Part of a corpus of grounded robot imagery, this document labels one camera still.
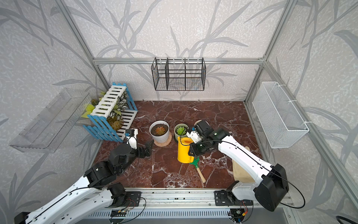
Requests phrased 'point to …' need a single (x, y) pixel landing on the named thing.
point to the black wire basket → (179, 74)
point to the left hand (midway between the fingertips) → (147, 140)
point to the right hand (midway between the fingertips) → (189, 152)
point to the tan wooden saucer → (164, 144)
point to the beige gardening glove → (240, 174)
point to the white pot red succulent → (159, 129)
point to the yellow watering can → (183, 143)
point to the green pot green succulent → (180, 130)
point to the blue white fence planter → (114, 112)
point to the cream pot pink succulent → (197, 121)
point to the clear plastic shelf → (45, 132)
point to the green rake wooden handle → (196, 163)
